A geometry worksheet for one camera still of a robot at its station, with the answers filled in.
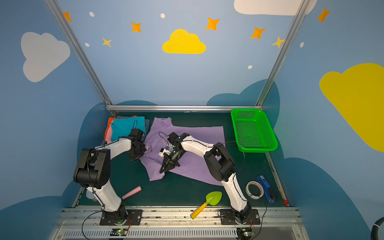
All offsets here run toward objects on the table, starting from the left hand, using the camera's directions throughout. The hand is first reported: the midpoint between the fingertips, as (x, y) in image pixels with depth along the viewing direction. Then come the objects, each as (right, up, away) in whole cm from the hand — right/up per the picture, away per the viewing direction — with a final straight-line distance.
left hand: (144, 153), depth 97 cm
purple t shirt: (+32, -7, -2) cm, 33 cm away
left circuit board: (-3, -33, -27) cm, 43 cm away
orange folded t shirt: (-30, +22, +13) cm, 40 cm away
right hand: (+16, -7, -19) cm, 26 cm away
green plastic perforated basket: (+78, +13, +14) cm, 81 cm away
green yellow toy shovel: (+43, -21, -19) cm, 51 cm away
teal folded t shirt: (-19, +18, +9) cm, 27 cm away
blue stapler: (+73, -13, -13) cm, 75 cm away
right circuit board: (+58, -34, -26) cm, 72 cm away
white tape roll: (+65, -20, -19) cm, 70 cm away
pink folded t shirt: (-26, +11, +5) cm, 29 cm away
